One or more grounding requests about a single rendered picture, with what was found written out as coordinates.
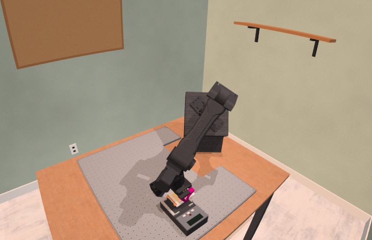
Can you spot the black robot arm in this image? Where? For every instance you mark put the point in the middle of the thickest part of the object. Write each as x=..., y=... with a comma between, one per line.
x=181, y=157

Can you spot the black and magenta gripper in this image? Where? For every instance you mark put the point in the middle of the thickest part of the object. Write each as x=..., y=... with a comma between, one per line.
x=185, y=191

